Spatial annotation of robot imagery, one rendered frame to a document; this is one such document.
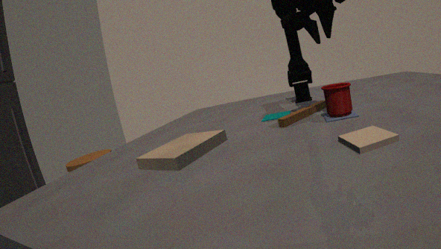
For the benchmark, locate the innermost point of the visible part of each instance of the tan flat rectangular block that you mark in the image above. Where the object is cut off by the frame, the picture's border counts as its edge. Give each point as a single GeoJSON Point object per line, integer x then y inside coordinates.
{"type": "Point", "coordinates": [181, 152]}

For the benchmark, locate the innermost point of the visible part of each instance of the brown wooden bar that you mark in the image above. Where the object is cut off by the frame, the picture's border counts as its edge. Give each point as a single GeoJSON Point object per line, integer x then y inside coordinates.
{"type": "Point", "coordinates": [301, 114]}

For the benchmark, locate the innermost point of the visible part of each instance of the tan flat square slab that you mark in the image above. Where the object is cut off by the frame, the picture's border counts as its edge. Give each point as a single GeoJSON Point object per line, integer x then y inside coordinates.
{"type": "Point", "coordinates": [368, 139]}

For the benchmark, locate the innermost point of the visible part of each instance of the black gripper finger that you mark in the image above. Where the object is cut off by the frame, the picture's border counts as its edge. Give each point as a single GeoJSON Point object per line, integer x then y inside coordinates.
{"type": "Point", "coordinates": [325, 13]}
{"type": "Point", "coordinates": [310, 26]}

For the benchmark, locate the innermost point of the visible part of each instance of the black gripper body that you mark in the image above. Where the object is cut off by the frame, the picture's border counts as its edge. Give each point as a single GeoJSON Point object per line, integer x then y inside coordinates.
{"type": "Point", "coordinates": [288, 21]}

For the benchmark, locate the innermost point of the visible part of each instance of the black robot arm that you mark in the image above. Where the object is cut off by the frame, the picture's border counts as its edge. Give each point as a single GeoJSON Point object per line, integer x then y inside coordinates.
{"type": "Point", "coordinates": [298, 68]}

